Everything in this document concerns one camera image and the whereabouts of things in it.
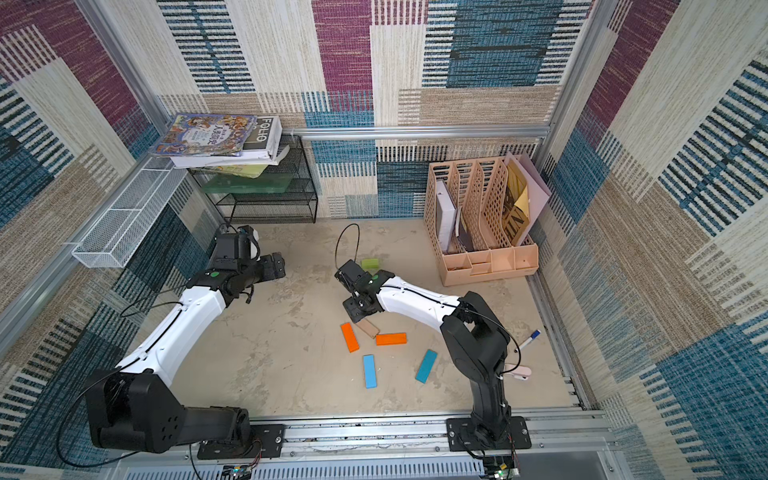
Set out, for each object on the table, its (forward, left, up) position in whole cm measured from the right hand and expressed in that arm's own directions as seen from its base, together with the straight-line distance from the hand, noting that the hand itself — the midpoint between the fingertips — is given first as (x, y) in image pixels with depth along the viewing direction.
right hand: (359, 306), depth 90 cm
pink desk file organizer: (+39, -38, +3) cm, 55 cm away
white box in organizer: (+25, -27, +12) cm, 39 cm away
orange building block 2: (-7, -9, -8) cm, 14 cm away
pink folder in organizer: (+23, -52, +23) cm, 61 cm away
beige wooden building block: (-4, -2, -5) cm, 6 cm away
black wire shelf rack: (+45, +26, 0) cm, 52 cm away
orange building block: (-7, +3, -7) cm, 10 cm away
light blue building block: (-17, -4, -6) cm, 19 cm away
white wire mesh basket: (+4, +55, +28) cm, 62 cm away
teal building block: (-16, -19, -6) cm, 25 cm away
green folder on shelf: (+33, +30, +20) cm, 48 cm away
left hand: (+7, +25, +12) cm, 29 cm away
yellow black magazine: (+23, -47, +19) cm, 56 cm away
